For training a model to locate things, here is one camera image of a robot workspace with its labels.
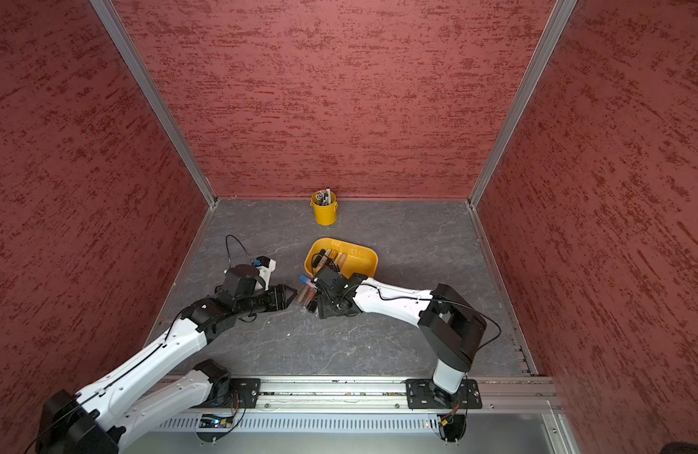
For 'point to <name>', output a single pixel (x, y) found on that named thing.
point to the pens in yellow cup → (323, 198)
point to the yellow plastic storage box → (359, 259)
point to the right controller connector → (451, 427)
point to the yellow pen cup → (324, 215)
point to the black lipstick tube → (316, 259)
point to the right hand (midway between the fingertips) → (333, 313)
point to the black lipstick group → (312, 306)
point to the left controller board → (213, 421)
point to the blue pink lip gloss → (305, 280)
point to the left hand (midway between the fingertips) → (288, 299)
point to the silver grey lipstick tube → (324, 257)
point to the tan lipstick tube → (341, 261)
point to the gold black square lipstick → (333, 254)
